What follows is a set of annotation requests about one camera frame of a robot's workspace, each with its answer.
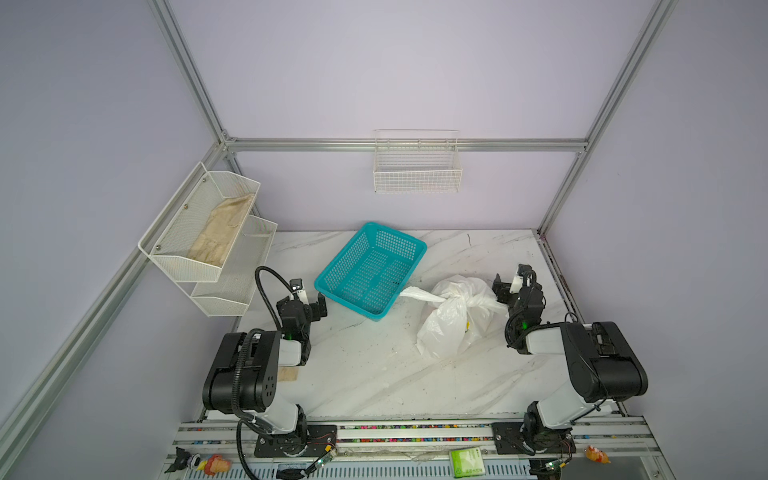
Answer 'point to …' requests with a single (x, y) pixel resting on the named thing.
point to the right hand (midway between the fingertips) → (513, 274)
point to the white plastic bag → (467, 304)
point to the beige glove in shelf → (216, 238)
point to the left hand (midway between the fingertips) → (303, 296)
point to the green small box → (467, 462)
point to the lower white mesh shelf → (230, 294)
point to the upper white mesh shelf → (192, 237)
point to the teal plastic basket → (370, 273)
